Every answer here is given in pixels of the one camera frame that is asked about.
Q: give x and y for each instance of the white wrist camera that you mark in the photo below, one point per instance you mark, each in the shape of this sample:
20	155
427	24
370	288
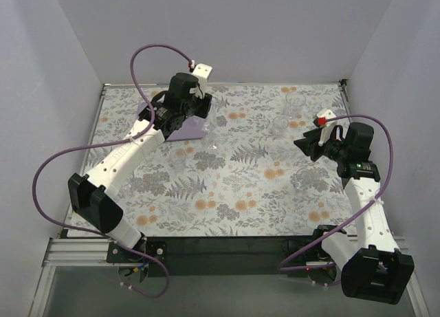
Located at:
326	123
202	72

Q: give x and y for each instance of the floral patterned table mat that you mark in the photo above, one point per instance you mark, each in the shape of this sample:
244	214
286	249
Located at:
239	180

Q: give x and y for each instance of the aluminium frame rail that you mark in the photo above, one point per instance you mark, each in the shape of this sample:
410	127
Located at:
79	252

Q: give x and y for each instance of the lilac plastic tray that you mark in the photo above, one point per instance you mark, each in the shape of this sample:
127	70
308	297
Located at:
189	128

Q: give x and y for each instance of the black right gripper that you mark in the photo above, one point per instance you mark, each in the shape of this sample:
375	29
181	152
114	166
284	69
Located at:
315	145

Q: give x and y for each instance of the clear tall tumbler glass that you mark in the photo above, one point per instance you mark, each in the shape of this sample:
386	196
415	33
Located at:
294	103

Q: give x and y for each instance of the small clear shot glass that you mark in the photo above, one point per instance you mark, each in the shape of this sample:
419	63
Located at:
178	158

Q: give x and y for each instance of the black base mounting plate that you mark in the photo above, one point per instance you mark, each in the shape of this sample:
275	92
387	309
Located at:
219	256

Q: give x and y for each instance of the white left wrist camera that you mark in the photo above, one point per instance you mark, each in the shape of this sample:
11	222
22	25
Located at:
202	72

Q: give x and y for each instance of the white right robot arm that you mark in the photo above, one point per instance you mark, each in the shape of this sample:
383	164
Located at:
373	268

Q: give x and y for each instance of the clear small tumbler glass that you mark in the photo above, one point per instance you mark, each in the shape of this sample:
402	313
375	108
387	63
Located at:
279	126

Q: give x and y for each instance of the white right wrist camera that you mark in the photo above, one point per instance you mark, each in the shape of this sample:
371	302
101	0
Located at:
326	123

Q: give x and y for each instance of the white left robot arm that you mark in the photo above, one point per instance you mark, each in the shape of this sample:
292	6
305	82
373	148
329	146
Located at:
92	195

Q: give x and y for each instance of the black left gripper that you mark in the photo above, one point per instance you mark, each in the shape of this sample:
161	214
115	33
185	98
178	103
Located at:
203	106

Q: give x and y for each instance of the clear plain drinking glass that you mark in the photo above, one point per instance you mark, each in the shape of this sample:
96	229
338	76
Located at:
210	123

